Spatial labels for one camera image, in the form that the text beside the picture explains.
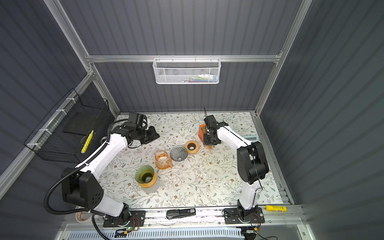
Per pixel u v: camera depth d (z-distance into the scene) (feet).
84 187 1.40
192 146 3.28
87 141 2.35
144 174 2.59
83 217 2.45
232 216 2.42
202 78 3.02
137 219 2.37
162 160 3.10
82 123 2.42
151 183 2.49
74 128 2.46
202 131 3.16
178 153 3.07
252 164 1.63
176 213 2.31
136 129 2.15
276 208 2.47
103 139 2.87
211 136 2.36
